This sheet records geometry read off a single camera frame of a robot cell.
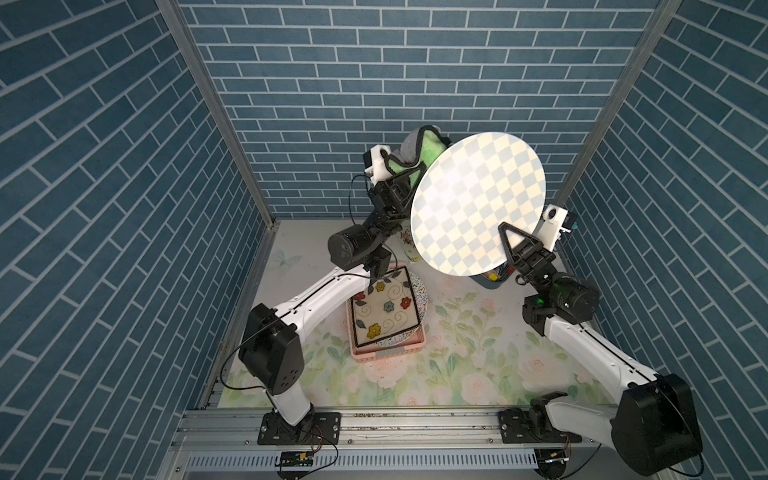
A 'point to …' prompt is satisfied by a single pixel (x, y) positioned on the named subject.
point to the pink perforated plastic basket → (408, 348)
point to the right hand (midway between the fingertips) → (504, 237)
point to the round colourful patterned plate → (421, 303)
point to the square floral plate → (387, 308)
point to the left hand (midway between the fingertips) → (440, 186)
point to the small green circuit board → (296, 459)
